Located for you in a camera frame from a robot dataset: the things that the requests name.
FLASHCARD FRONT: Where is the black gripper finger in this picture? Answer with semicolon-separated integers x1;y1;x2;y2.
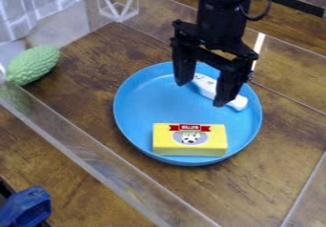
172;38;196;86
213;58;252;107

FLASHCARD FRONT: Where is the white toy fish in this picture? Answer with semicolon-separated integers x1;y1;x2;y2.
192;73;248;111

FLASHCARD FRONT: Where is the green bumpy toy gourd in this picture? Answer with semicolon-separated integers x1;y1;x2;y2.
6;45;60;86

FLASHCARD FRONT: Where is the clear acrylic barrier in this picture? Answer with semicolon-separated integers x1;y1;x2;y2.
0;0;326;227

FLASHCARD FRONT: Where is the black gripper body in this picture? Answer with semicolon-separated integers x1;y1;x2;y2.
171;0;259;68

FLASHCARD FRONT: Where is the blue plastic clamp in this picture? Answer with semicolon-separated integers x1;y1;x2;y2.
0;186;52;227

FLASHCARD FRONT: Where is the yellow butter box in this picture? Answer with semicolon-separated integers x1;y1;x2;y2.
152;123;228;156

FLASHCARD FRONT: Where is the blue round tray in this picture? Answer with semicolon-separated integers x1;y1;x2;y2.
113;62;263;167

